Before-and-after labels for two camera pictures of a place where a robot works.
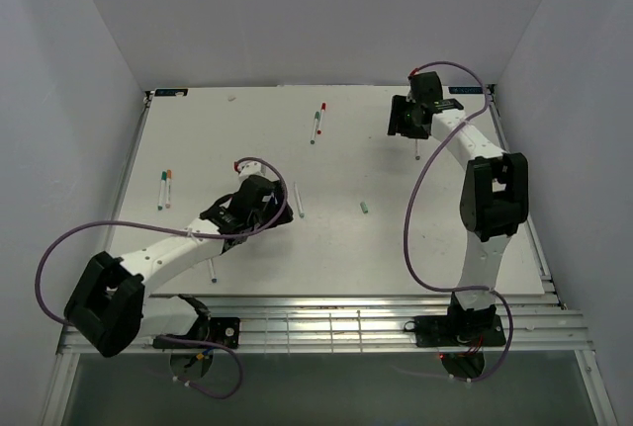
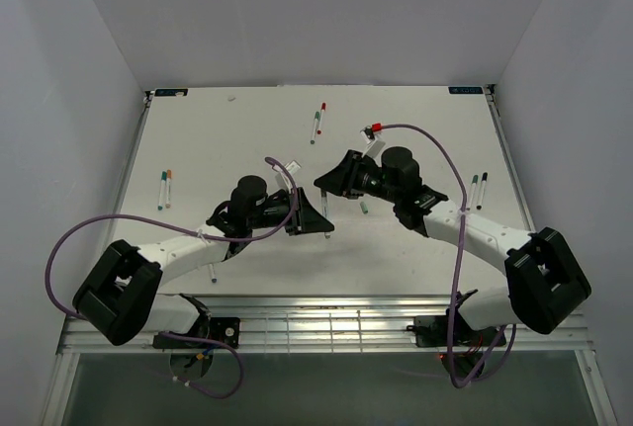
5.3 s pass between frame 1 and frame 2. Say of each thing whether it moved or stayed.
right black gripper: moved
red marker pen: stayed
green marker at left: stayed
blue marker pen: stayed
